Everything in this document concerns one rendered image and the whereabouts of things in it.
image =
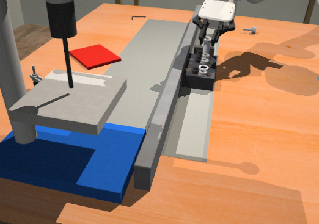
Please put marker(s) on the long grey square bar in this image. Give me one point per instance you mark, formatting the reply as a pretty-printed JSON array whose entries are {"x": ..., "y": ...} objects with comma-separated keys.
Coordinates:
[{"x": 148, "y": 157}]

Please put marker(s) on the grey toggle clamp with red handle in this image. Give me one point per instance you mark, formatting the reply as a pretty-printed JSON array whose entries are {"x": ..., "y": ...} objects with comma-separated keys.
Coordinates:
[{"x": 35, "y": 77}]

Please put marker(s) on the red flat square plate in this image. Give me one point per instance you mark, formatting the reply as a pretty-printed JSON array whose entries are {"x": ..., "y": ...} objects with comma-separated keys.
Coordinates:
[{"x": 94, "y": 56}]

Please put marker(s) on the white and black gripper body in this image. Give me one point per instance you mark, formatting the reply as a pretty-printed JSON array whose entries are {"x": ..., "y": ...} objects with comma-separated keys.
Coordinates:
[{"x": 218, "y": 10}]

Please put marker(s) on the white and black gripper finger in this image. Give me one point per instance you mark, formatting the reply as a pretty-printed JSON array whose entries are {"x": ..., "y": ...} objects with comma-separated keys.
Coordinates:
[
  {"x": 221, "y": 30},
  {"x": 202, "y": 26}
]

